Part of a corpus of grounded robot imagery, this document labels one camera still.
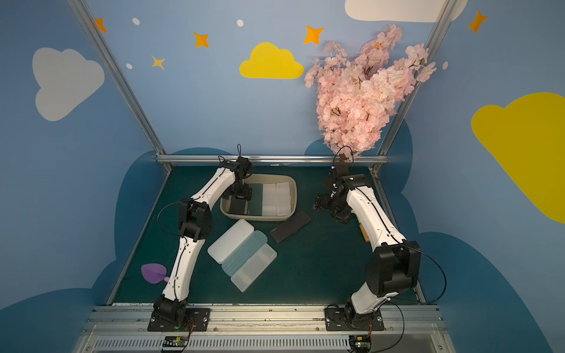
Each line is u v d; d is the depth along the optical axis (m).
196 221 0.66
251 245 0.91
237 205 1.04
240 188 0.93
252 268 0.85
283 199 1.05
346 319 0.73
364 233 0.95
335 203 0.69
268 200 1.06
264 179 1.08
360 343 0.73
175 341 0.72
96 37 0.74
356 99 0.66
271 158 1.40
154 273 0.85
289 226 0.97
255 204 1.05
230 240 0.92
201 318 0.75
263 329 0.74
